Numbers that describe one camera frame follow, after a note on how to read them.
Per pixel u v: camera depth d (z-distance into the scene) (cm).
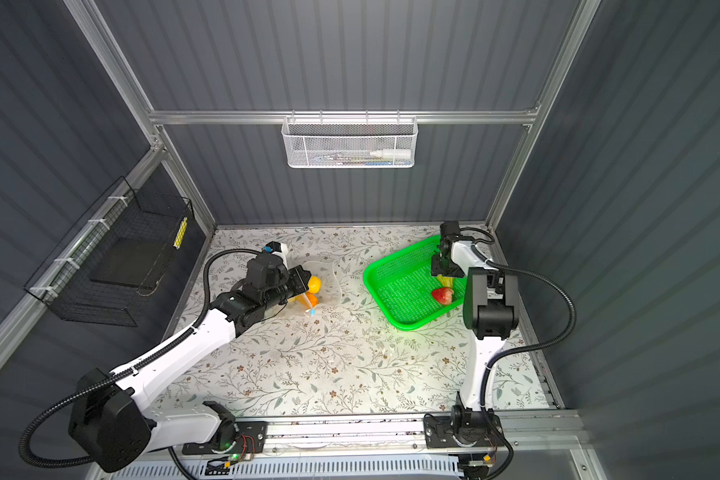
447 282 99
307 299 76
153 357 45
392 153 91
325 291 101
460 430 67
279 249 73
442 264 72
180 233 83
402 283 103
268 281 61
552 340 50
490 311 56
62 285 61
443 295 94
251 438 72
